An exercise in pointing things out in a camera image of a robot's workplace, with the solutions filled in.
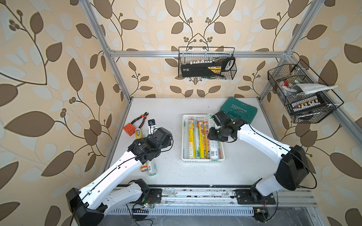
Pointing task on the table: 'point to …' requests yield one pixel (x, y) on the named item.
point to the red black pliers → (144, 116)
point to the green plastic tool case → (237, 109)
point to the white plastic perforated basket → (198, 117)
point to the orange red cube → (129, 129)
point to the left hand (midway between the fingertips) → (160, 137)
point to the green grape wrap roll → (197, 142)
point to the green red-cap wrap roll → (185, 138)
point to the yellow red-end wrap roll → (143, 167)
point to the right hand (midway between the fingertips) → (210, 136)
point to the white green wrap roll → (220, 151)
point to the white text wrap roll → (214, 145)
